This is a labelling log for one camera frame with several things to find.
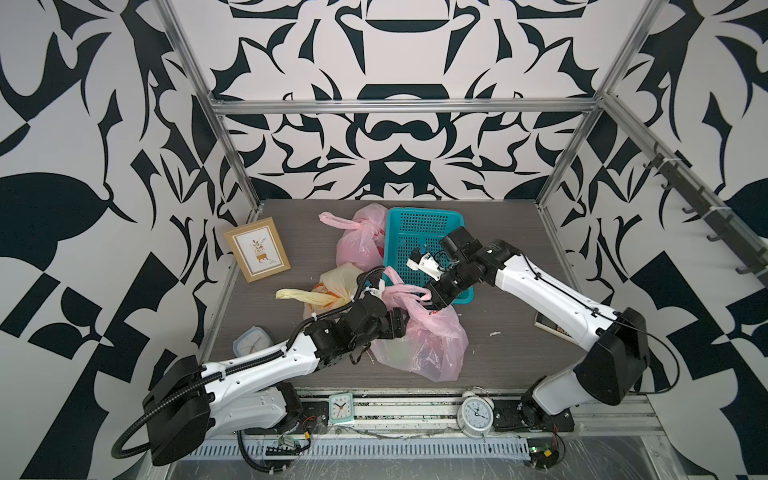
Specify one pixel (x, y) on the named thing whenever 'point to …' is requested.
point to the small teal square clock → (341, 408)
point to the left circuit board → (286, 446)
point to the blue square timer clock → (253, 339)
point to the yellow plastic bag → (335, 288)
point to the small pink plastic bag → (362, 241)
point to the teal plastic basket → (409, 229)
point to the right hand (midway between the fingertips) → (418, 297)
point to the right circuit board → (542, 452)
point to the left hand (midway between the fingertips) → (398, 310)
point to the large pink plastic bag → (436, 339)
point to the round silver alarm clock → (475, 414)
